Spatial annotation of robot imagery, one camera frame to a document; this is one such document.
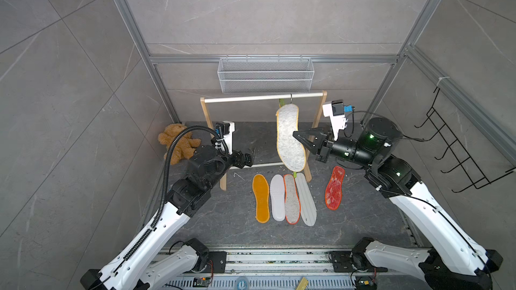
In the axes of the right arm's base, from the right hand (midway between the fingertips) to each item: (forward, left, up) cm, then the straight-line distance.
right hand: (297, 136), depth 52 cm
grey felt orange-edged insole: (+1, -4, -46) cm, 46 cm away
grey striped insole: (-2, -10, -48) cm, 49 cm away
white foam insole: (+9, +3, -46) cm, 47 cm away
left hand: (+8, +14, -8) cm, 18 cm away
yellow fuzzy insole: (+7, +10, -48) cm, 49 cm away
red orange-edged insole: (+6, -24, -47) cm, 53 cm away
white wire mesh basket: (+56, +8, -16) cm, 59 cm away
